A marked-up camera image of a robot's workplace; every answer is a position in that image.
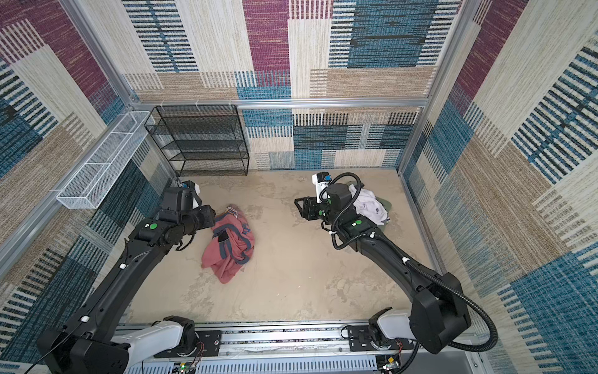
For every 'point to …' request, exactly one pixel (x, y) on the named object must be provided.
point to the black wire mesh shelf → (201, 140)
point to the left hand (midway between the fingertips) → (211, 209)
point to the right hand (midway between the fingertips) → (301, 204)
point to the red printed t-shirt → (230, 246)
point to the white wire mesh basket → (88, 185)
